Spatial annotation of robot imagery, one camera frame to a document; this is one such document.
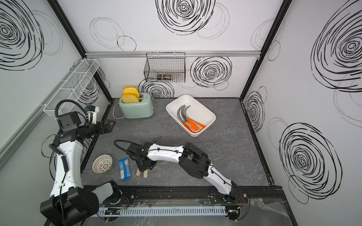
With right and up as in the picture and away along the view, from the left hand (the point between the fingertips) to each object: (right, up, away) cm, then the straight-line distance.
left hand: (106, 122), depth 75 cm
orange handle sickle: (+47, -1, +27) cm, 55 cm away
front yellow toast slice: (+6, +15, +18) cm, 24 cm away
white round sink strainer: (-7, -25, +8) cm, 27 cm away
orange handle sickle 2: (+56, -4, +22) cm, 60 cm away
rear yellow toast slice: (+6, +21, +21) cm, 30 cm away
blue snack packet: (+8, -28, +7) cm, 30 cm away
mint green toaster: (+14, +8, +25) cm, 30 cm away
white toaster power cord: (-7, +1, +32) cm, 32 cm away
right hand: (+18, -28, +7) cm, 34 cm away
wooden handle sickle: (+16, -29, +5) cm, 34 cm away
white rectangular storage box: (+48, +3, +29) cm, 56 cm away
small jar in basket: (+30, +28, +13) cm, 43 cm away
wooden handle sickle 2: (+48, -5, +21) cm, 53 cm away
